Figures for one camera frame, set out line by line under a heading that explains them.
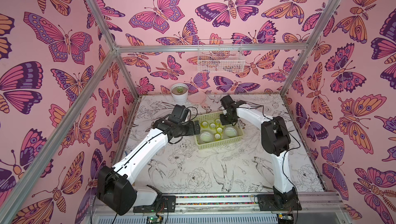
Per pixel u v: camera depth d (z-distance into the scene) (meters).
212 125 1.01
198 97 1.19
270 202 0.73
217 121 1.02
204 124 1.02
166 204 0.76
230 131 0.98
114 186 0.39
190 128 0.70
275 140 0.57
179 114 0.60
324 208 0.72
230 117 0.89
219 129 0.99
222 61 1.06
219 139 0.94
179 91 1.09
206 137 0.96
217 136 0.96
